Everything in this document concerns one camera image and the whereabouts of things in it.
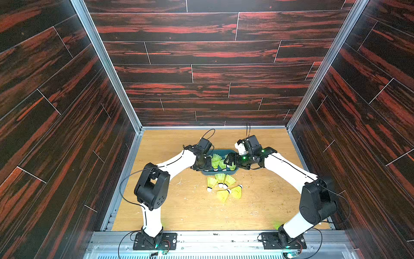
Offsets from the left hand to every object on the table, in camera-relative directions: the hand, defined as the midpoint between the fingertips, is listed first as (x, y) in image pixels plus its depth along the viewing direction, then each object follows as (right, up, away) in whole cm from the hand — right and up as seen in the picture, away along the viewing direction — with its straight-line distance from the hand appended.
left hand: (209, 167), depth 93 cm
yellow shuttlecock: (+4, +4, +6) cm, 8 cm away
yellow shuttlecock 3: (+13, 0, -1) cm, 13 cm away
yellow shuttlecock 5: (+7, -15, -5) cm, 17 cm away
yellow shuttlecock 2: (+7, +2, -7) cm, 10 cm away
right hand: (+13, +4, -4) cm, 14 cm away
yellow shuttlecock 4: (+11, -8, -2) cm, 14 cm away
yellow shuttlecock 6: (+15, -13, -4) cm, 21 cm away
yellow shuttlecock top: (+1, -8, -4) cm, 9 cm away
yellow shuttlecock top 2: (+6, -6, -2) cm, 9 cm away
